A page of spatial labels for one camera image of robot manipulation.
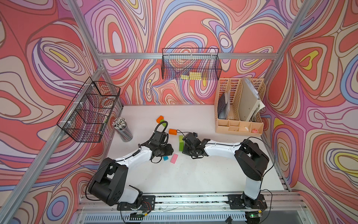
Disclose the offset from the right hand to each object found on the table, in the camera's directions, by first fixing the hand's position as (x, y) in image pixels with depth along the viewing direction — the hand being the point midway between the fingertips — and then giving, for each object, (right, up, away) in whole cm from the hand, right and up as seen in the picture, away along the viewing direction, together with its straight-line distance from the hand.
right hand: (185, 154), depth 91 cm
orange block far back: (-21, +23, +16) cm, 35 cm away
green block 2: (-3, +6, -5) cm, 8 cm away
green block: (-18, +22, +17) cm, 33 cm away
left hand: (-8, +3, -3) cm, 9 cm away
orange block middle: (-9, +14, +10) cm, 20 cm away
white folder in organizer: (+39, +35, -7) cm, 53 cm away
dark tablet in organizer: (+28, +33, +8) cm, 44 cm away
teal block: (-13, -2, -2) cm, 14 cm away
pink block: (-8, -2, -2) cm, 8 cm away
